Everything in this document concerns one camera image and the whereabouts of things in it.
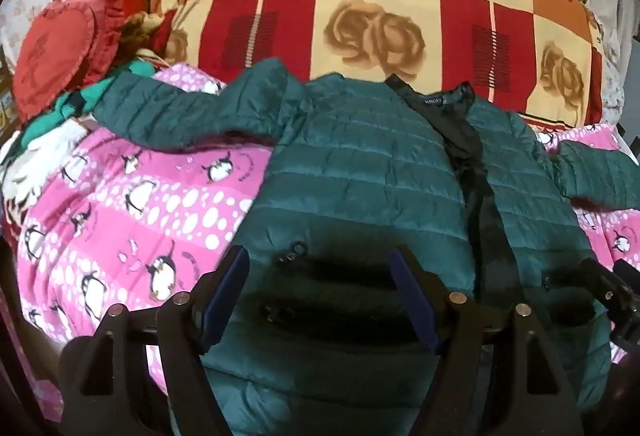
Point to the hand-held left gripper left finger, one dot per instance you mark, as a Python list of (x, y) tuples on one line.
[(227, 288)]

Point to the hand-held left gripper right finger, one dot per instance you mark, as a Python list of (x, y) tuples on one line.
[(412, 288)]

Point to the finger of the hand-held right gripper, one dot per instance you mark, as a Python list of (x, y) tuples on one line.
[(597, 281)]

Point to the dark green puffer jacket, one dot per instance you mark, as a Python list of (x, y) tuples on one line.
[(360, 176)]

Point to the pink penguin print blanket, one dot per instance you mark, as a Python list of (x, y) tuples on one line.
[(115, 216)]

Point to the teal green cloth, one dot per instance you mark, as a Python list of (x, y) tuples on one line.
[(70, 103)]

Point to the brown plush toy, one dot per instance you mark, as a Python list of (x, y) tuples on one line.
[(140, 28)]

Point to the red round ruffled cushion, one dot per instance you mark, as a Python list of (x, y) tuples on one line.
[(52, 50)]

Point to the pale patterned cloth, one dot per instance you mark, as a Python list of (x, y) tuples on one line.
[(25, 0)]

